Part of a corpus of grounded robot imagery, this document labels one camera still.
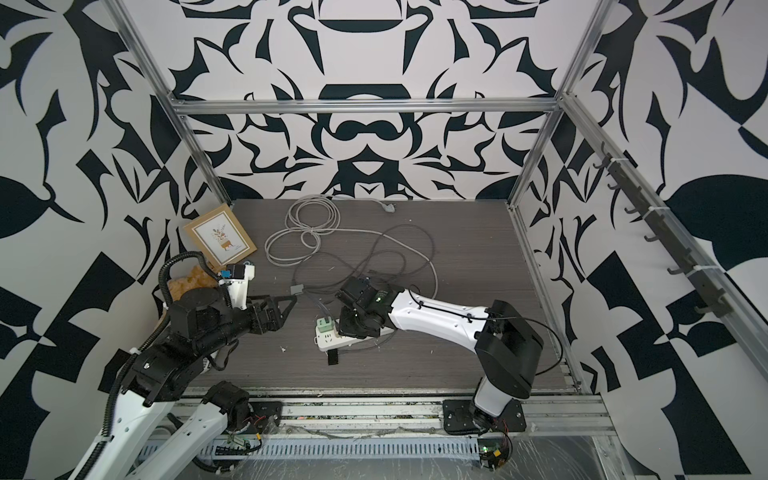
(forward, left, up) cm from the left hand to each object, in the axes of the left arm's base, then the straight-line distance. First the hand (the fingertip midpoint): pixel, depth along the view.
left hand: (279, 293), depth 69 cm
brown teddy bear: (+16, +33, -19) cm, 41 cm away
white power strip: (-3, -9, -22) cm, 24 cm away
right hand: (-2, -12, -15) cm, 20 cm away
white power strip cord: (+45, +1, -23) cm, 51 cm away
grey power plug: (+47, -27, -22) cm, 59 cm away
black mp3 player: (-7, -10, -24) cm, 27 cm away
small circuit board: (-30, -48, -25) cm, 62 cm away
